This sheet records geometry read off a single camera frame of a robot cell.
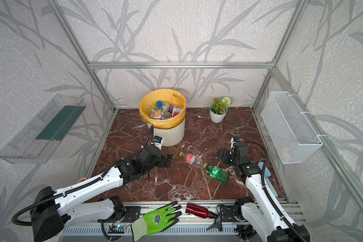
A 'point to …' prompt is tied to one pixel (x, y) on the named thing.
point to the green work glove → (156, 221)
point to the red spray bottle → (199, 212)
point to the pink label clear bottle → (192, 159)
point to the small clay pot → (81, 179)
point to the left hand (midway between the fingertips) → (167, 149)
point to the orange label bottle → (157, 115)
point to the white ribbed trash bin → (171, 136)
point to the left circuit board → (116, 229)
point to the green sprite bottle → (220, 175)
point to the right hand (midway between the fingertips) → (225, 148)
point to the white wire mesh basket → (291, 136)
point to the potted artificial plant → (218, 108)
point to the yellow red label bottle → (176, 110)
